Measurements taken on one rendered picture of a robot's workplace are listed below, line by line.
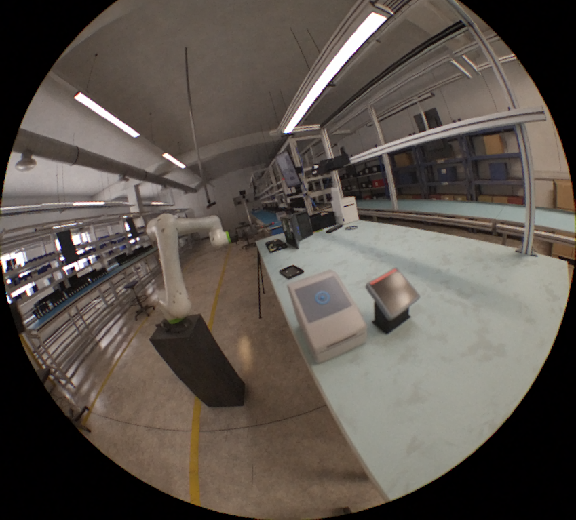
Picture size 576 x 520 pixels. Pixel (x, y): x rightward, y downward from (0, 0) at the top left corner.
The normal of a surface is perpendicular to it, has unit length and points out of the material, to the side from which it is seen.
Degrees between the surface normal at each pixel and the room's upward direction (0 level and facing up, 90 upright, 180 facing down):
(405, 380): 0
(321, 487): 0
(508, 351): 0
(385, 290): 32
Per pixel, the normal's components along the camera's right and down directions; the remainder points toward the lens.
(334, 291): -0.11, -0.75
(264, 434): -0.25, -0.95
